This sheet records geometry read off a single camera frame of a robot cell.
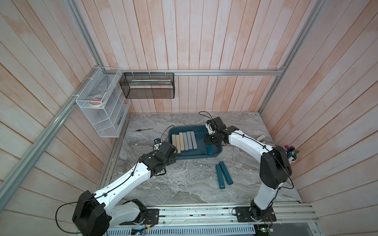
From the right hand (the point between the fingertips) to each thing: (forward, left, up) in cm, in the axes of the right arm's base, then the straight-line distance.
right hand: (205, 139), depth 92 cm
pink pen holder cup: (-11, -48, +2) cm, 50 cm away
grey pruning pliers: (+2, +13, -6) cm, 14 cm away
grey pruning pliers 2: (+4, +10, -7) cm, 13 cm away
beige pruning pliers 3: (+2, +15, -6) cm, 17 cm away
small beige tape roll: (+8, -41, -7) cm, 42 cm away
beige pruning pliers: (+4, +21, -7) cm, 23 cm away
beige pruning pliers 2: (+6, +19, -5) cm, 21 cm away
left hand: (-15, +22, +2) cm, 27 cm away
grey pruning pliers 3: (+4, +7, -7) cm, 11 cm away
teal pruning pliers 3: (-19, -12, -8) cm, 24 cm away
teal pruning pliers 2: (-21, -8, -8) cm, 24 cm away
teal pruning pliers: (-8, -2, -1) cm, 8 cm away
